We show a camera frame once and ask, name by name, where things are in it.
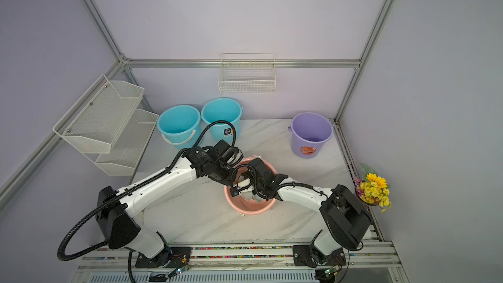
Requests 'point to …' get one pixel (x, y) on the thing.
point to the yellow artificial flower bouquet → (371, 189)
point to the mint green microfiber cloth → (247, 194)
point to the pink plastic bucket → (247, 206)
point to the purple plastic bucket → (310, 132)
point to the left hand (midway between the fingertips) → (231, 182)
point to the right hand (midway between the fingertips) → (249, 173)
